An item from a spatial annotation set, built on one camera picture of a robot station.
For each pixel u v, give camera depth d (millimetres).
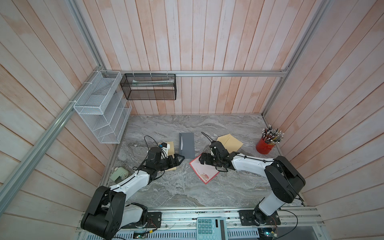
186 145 1040
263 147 926
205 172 902
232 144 1042
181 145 1015
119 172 844
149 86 1042
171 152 988
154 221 730
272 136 857
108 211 414
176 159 764
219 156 714
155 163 678
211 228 700
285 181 460
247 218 729
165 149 798
